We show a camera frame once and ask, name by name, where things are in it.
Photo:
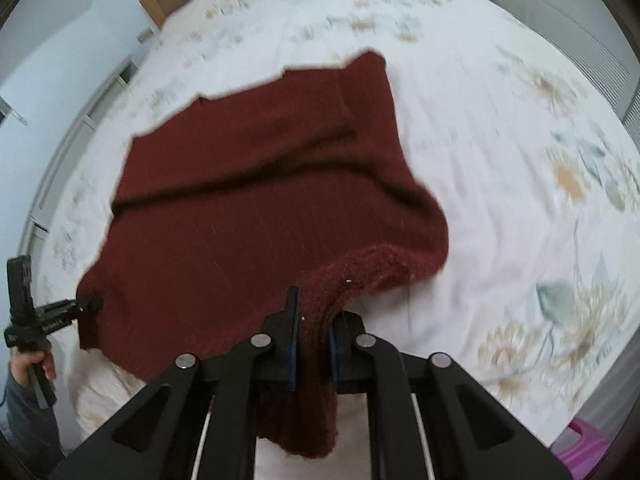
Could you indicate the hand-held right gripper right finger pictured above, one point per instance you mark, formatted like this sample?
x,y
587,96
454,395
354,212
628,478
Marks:
x,y
334,360

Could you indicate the person's left hand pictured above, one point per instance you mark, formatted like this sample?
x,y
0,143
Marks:
x,y
22,367

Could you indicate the white low shelf unit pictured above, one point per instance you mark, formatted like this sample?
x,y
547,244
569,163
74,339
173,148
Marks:
x,y
75,150

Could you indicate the white wardrobe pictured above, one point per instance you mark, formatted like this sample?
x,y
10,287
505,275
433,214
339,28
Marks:
x,y
575,20

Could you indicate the dark red knit sweater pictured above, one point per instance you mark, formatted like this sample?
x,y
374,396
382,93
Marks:
x,y
250,185

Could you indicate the white floral bed sheet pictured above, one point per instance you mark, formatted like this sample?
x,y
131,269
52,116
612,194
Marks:
x,y
475,110

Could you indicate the person's left forearm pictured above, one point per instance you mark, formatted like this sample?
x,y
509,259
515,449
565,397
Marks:
x,y
27,425

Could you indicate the pink plastic object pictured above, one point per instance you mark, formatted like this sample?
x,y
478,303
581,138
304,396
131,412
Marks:
x,y
582,442

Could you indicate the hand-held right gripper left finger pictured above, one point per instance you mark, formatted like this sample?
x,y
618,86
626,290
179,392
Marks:
x,y
293,345

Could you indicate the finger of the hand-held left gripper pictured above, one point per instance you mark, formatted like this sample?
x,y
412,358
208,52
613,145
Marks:
x,y
70,310

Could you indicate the beige wall switch plate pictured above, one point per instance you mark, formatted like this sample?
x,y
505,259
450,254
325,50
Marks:
x,y
144,36

